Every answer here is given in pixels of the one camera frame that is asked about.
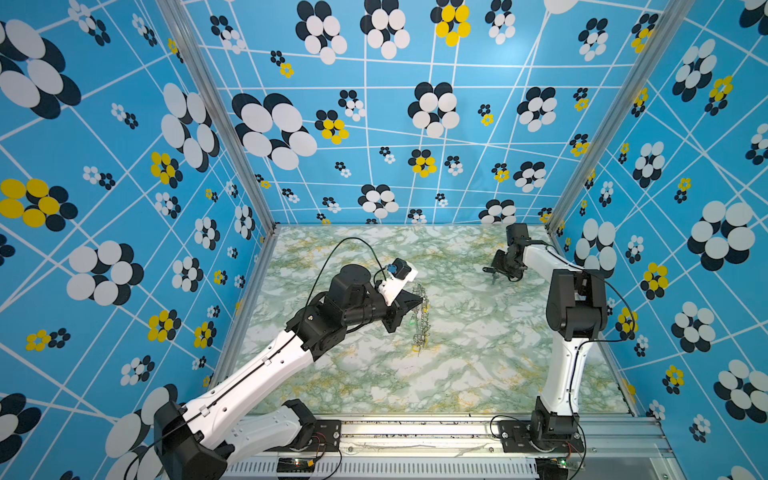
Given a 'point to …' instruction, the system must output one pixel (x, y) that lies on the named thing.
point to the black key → (492, 270)
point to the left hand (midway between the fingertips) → (421, 298)
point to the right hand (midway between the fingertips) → (501, 267)
